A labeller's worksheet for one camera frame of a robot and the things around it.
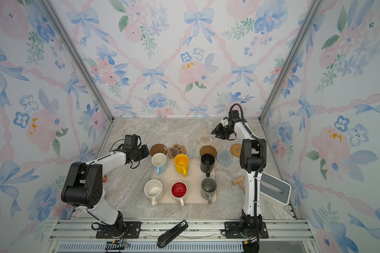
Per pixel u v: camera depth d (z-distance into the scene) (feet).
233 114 2.95
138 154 2.73
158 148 3.39
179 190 2.79
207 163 3.07
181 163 3.09
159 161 2.96
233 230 2.34
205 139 3.51
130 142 2.48
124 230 2.39
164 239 2.20
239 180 2.91
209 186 2.63
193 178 3.04
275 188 2.75
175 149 3.39
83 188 1.55
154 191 2.76
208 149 3.39
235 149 3.39
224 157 3.29
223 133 3.11
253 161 2.06
